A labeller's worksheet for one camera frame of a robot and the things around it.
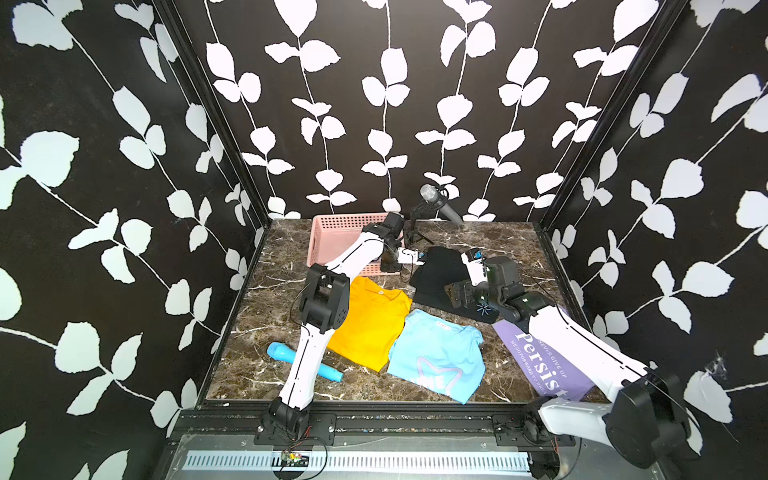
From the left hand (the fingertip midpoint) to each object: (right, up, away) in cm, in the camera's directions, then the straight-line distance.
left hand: (398, 255), depth 102 cm
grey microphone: (+11, +19, -9) cm, 24 cm away
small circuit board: (-26, -49, -32) cm, 64 cm away
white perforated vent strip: (-12, -49, -32) cm, 60 cm away
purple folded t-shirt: (+42, -34, -20) cm, 58 cm away
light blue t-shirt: (+11, -29, -16) cm, 35 cm away
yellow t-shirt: (-8, -22, -6) cm, 24 cm away
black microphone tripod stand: (+5, +8, +6) cm, 11 cm away
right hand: (+16, -6, -18) cm, 25 cm away
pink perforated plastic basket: (-28, +8, +14) cm, 32 cm away
